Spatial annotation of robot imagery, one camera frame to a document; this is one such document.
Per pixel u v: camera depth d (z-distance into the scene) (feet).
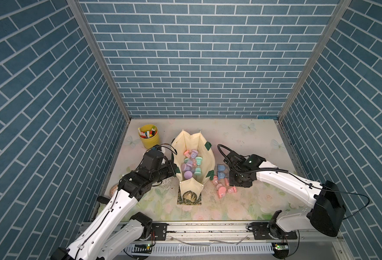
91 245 1.28
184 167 2.84
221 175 2.91
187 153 3.10
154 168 1.82
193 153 3.04
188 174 2.70
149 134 3.07
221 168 2.21
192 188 2.41
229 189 2.78
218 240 2.35
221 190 2.65
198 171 2.87
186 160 3.10
